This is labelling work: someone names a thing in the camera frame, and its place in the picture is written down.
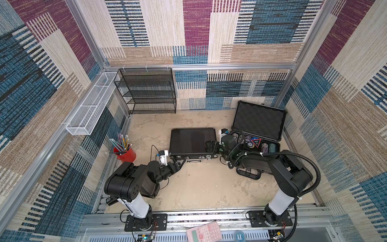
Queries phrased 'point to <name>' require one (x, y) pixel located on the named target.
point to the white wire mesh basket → (84, 120)
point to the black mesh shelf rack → (148, 91)
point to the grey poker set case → (260, 128)
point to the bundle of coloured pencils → (122, 146)
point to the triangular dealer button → (256, 141)
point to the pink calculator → (209, 233)
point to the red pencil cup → (128, 156)
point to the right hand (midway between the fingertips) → (213, 146)
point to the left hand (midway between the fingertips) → (184, 162)
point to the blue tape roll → (239, 236)
